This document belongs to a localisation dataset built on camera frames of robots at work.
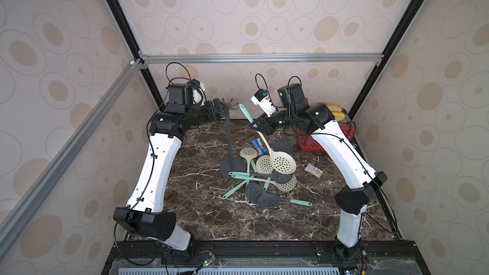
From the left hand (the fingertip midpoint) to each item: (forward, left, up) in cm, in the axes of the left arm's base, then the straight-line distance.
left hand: (224, 106), depth 68 cm
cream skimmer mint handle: (-13, -25, -39) cm, 48 cm away
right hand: (-6, -9, -5) cm, 12 cm away
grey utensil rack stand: (0, -1, -39) cm, 39 cm away
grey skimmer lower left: (-15, -11, -39) cm, 43 cm away
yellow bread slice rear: (+21, -52, -19) cm, 59 cm away
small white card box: (-3, -42, -40) cm, 58 cm away
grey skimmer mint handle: (-21, -18, -37) cm, 46 cm away
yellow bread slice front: (+17, -54, -20) cm, 60 cm away
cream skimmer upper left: (+5, -9, -37) cm, 38 cm away
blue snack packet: (+11, -16, -42) cm, 46 cm away
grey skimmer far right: (+11, -28, -37) cm, 48 cm away
